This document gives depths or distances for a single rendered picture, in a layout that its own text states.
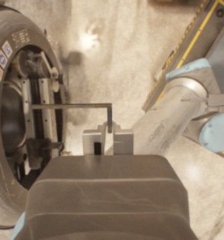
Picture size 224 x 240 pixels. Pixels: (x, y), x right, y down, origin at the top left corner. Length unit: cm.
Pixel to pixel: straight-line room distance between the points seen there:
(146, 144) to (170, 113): 13
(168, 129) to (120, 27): 98
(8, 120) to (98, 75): 65
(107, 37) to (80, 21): 20
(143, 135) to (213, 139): 35
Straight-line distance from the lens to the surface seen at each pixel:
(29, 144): 79
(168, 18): 136
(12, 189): 56
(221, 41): 97
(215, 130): 68
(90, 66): 127
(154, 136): 39
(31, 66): 73
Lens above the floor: 126
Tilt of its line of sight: 75 degrees down
